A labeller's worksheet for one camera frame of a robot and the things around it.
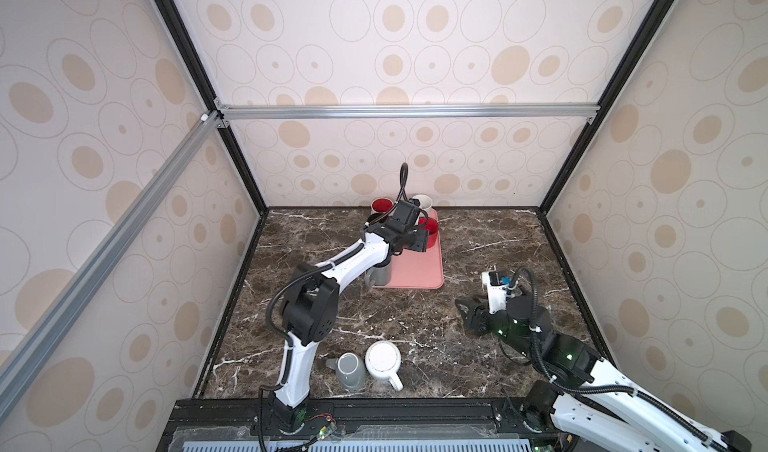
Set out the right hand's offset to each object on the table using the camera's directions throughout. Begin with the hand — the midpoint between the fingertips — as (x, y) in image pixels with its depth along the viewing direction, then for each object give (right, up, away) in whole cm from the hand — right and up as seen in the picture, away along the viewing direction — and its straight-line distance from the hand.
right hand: (465, 299), depth 73 cm
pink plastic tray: (-10, +4, +30) cm, 32 cm away
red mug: (-3, +18, +34) cm, 39 cm away
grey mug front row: (-28, -17, -1) cm, 33 cm away
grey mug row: (-22, +3, +21) cm, 30 cm away
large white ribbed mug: (-20, -15, +2) cm, 26 cm away
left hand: (-7, +17, +18) cm, 26 cm away
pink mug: (-6, +29, +37) cm, 47 cm away
